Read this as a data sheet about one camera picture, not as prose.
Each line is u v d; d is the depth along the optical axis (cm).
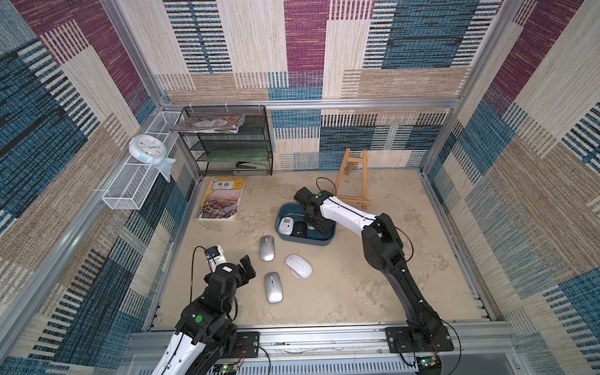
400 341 74
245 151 114
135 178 94
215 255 65
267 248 94
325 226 90
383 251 61
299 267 87
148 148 75
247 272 70
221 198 109
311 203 76
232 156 108
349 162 98
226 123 88
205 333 51
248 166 111
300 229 98
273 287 85
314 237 96
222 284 55
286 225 98
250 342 74
